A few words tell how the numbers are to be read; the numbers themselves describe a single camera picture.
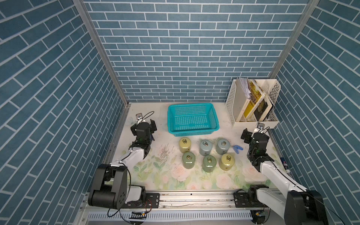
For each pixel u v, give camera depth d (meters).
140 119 0.75
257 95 0.93
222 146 0.87
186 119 1.11
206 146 0.86
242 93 0.89
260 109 1.02
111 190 0.42
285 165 0.90
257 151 0.65
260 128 0.71
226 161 0.80
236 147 0.94
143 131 0.66
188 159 0.80
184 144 0.87
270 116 1.08
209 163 0.79
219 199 0.75
